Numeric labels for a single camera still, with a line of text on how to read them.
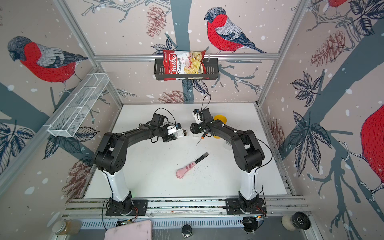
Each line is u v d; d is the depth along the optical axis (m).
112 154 0.51
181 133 0.98
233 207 0.73
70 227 0.63
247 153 0.51
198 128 0.85
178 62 0.87
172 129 0.86
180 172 0.84
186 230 0.60
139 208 0.73
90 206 0.76
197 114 0.85
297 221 0.61
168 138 0.87
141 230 0.66
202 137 1.01
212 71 0.94
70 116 0.73
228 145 0.96
